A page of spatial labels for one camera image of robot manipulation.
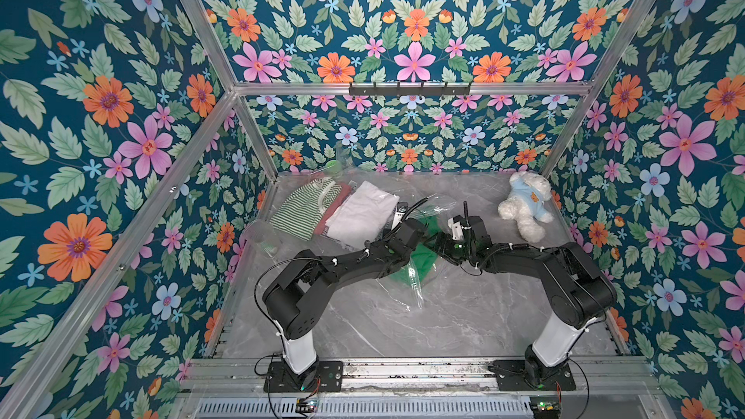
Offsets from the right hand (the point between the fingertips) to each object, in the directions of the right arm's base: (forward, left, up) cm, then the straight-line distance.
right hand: (435, 241), depth 94 cm
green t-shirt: (-6, +4, -3) cm, 8 cm away
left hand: (+2, +10, +6) cm, 12 cm away
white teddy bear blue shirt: (+15, -33, +2) cm, 36 cm away
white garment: (+8, +25, +2) cm, 26 cm away
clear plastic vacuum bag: (-2, +57, -3) cm, 58 cm away
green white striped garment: (+10, +48, +1) cm, 49 cm away
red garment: (+15, +36, +1) cm, 39 cm away
